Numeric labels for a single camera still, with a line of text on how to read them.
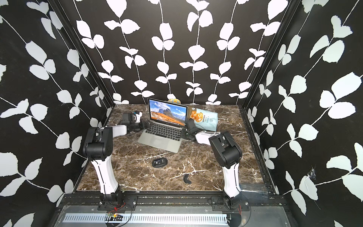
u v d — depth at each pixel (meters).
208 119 1.11
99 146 0.55
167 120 1.05
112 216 0.70
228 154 0.54
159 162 0.86
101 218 0.70
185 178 0.82
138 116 0.97
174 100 1.18
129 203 0.73
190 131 0.80
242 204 0.73
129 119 0.85
